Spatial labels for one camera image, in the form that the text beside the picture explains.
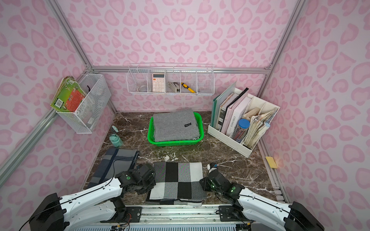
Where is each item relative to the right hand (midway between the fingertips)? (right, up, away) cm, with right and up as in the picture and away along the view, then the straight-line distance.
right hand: (200, 181), depth 83 cm
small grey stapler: (-18, +59, +18) cm, 64 cm away
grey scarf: (-14, +32, +17) cm, 39 cm away
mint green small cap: (-50, +31, +2) cm, 58 cm away
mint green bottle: (-55, +22, +13) cm, 61 cm away
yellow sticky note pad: (+48, +8, +12) cm, 50 cm away
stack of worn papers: (+33, +32, -1) cm, 46 cm away
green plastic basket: (-32, +27, +13) cm, 44 cm away
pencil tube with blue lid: (+25, +30, +4) cm, 39 cm away
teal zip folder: (+10, +46, +1) cm, 47 cm away
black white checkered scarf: (-13, -1, -1) cm, 13 cm away
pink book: (+16, +39, -1) cm, 43 cm away
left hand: (-25, 0, -1) cm, 25 cm away
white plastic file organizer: (+31, +44, +9) cm, 55 cm away
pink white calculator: (-27, +60, +12) cm, 67 cm away
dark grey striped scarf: (-53, +10, +7) cm, 54 cm away
